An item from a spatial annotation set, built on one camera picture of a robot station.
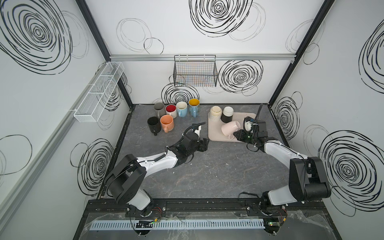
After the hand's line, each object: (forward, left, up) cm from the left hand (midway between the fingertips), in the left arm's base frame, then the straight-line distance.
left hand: (207, 138), depth 85 cm
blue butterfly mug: (+28, +9, -3) cm, 30 cm away
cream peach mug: (+20, +28, -12) cm, 36 cm away
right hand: (+7, -16, -3) cm, 18 cm away
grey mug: (+25, +32, -3) cm, 41 cm away
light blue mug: (+27, +17, -5) cm, 33 cm away
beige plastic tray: (+13, -7, -12) cm, 19 cm away
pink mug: (+8, -14, -2) cm, 16 cm away
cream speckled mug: (+24, -6, -6) cm, 26 cm away
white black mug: (+24, -15, -7) cm, 29 cm away
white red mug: (+28, +25, -7) cm, 39 cm away
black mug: (+13, +35, -6) cm, 38 cm away
